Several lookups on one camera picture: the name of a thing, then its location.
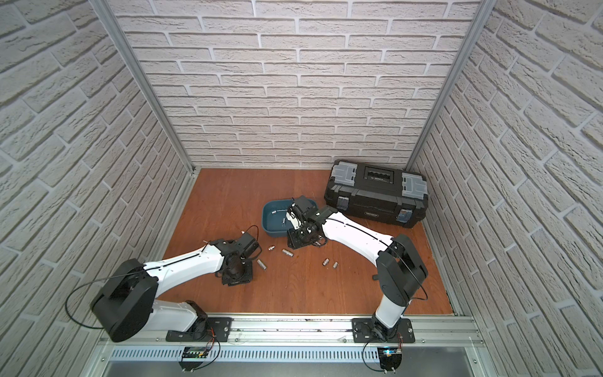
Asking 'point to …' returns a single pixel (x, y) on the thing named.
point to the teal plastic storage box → (275, 221)
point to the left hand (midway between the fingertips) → (250, 277)
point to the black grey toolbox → (381, 193)
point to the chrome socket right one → (325, 261)
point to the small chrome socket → (271, 248)
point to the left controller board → (192, 352)
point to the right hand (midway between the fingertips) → (296, 241)
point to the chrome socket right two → (335, 265)
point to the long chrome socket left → (261, 265)
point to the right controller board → (389, 358)
